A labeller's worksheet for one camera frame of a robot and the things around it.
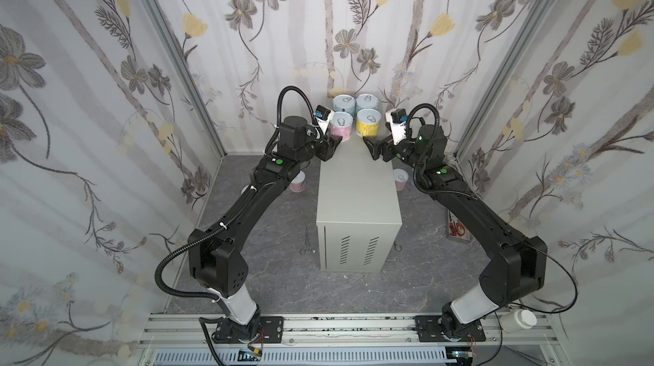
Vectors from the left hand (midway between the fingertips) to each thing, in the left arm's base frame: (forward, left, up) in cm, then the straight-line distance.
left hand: (331, 126), depth 75 cm
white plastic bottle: (-49, -51, -27) cm, 76 cm away
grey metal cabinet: (-29, -6, -3) cm, 30 cm away
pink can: (+4, +13, -34) cm, 36 cm away
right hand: (-2, -14, +3) cm, 14 cm away
